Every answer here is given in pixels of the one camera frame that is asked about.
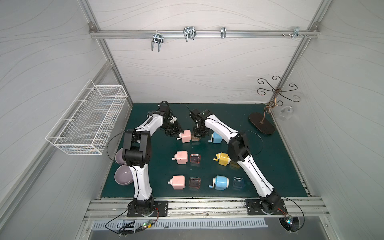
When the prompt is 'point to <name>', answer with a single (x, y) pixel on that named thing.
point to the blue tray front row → (238, 183)
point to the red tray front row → (194, 182)
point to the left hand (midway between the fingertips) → (182, 133)
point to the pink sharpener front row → (178, 182)
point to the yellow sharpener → (224, 159)
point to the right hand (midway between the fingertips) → (198, 135)
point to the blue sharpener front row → (220, 182)
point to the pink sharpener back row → (186, 137)
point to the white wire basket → (86, 123)
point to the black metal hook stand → (259, 120)
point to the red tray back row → (194, 139)
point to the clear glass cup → (286, 112)
